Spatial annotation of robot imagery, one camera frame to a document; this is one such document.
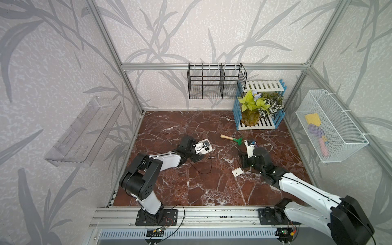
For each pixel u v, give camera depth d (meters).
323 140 0.76
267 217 0.73
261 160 0.63
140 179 0.46
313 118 0.86
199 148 0.82
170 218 0.74
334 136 0.63
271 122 1.12
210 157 0.94
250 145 0.74
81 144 0.68
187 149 0.74
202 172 0.89
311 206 0.49
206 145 0.83
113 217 0.75
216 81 1.04
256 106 0.91
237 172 0.89
